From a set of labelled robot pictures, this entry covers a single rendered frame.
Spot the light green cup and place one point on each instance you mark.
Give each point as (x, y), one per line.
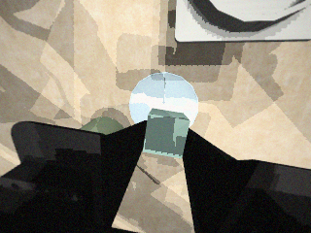
(103, 124)

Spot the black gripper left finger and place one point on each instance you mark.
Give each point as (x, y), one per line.
(110, 159)

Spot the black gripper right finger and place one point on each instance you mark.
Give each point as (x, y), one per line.
(220, 187)

